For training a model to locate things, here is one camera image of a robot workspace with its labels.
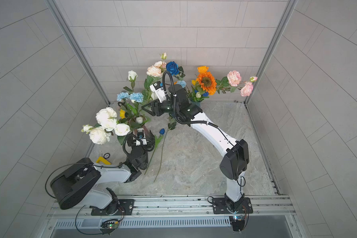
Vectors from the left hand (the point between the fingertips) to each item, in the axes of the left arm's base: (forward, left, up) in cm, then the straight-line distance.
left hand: (144, 130), depth 83 cm
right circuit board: (-41, -48, -15) cm, 65 cm away
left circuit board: (-43, +11, -14) cm, 46 cm away
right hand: (0, -4, +19) cm, 19 cm away
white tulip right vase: (+15, -30, +14) cm, 36 cm away
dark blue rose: (+12, -13, -13) cm, 22 cm away
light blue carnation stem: (+7, +5, +17) cm, 19 cm away
